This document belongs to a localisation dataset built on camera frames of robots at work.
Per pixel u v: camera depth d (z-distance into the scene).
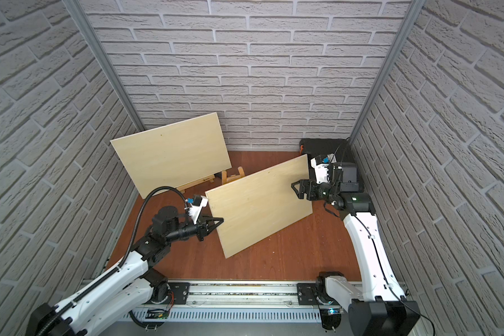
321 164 0.64
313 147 1.13
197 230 0.66
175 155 0.88
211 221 0.70
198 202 0.66
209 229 0.69
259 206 0.76
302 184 0.64
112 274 0.49
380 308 0.36
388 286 0.38
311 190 0.63
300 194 0.65
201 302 0.73
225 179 0.81
